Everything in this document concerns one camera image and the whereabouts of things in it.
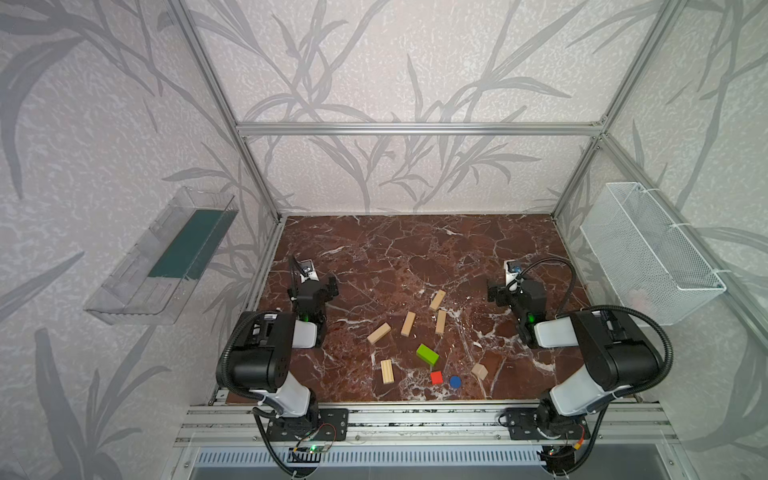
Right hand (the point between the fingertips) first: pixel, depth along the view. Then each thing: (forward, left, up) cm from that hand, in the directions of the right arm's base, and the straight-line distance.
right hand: (505, 268), depth 96 cm
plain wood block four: (-19, +41, -7) cm, 46 cm away
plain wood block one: (-9, +23, -7) cm, 26 cm away
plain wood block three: (-15, +22, -7) cm, 27 cm away
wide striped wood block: (-30, +38, -6) cm, 48 cm away
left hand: (0, +61, +2) cm, 61 cm away
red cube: (-31, +24, -7) cm, 40 cm away
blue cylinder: (-32, +19, -7) cm, 38 cm away
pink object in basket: (-18, -25, +13) cm, 34 cm away
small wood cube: (-30, +12, -6) cm, 33 cm away
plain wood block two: (-16, +32, -7) cm, 36 cm away
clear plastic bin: (-20, +87, +26) cm, 93 cm away
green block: (-25, +26, -6) cm, 37 cm away
